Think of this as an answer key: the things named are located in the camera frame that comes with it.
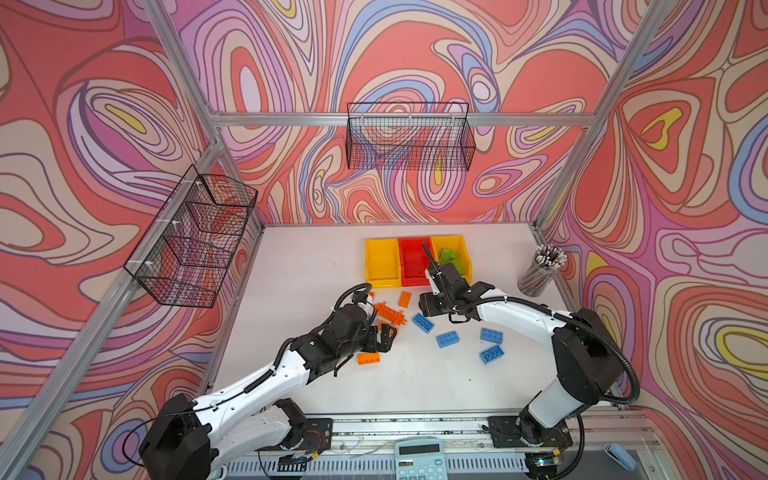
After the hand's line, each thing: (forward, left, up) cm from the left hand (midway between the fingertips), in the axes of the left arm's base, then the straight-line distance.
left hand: (386, 330), depth 79 cm
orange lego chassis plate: (+10, -2, -10) cm, 14 cm away
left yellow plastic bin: (+31, +1, -10) cm, 32 cm away
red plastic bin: (+28, -9, -5) cm, 30 cm away
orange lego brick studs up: (+16, -6, -11) cm, 20 cm away
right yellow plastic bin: (+36, -26, -7) cm, 45 cm away
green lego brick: (+33, -24, -10) cm, 42 cm away
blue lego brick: (+2, -18, -11) cm, 21 cm away
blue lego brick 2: (+3, -32, -10) cm, 33 cm away
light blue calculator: (-28, -8, -10) cm, 31 cm away
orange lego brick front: (-4, +5, -10) cm, 12 cm away
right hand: (+10, -14, -6) cm, 18 cm away
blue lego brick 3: (-3, -31, -11) cm, 33 cm away
